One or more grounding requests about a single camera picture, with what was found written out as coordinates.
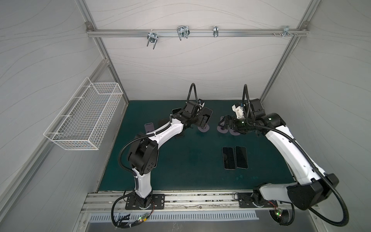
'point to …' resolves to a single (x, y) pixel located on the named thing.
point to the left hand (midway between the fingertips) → (202, 113)
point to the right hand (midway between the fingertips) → (227, 122)
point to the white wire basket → (83, 122)
